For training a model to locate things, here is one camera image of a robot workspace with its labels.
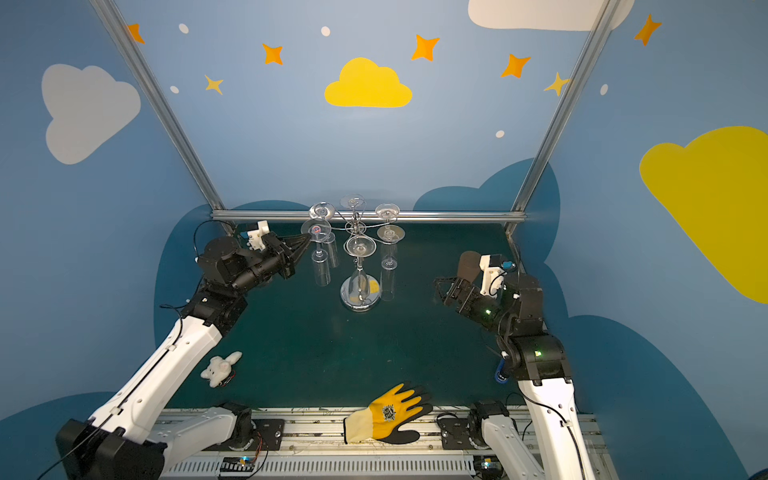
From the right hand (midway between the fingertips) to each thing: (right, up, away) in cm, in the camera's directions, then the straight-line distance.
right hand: (449, 284), depth 67 cm
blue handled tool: (+18, -27, +18) cm, 37 cm away
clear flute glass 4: (-22, -2, +19) cm, 30 cm away
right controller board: (+11, -46, +7) cm, 48 cm away
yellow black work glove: (-10, -33, +10) cm, 36 cm away
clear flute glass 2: (-14, +19, +17) cm, 29 cm away
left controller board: (-53, -46, +6) cm, 70 cm away
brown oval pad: (+15, +3, +36) cm, 39 cm away
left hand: (-32, +12, 0) cm, 34 cm away
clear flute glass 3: (-13, +12, +8) cm, 20 cm away
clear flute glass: (-31, +18, +12) cm, 38 cm away
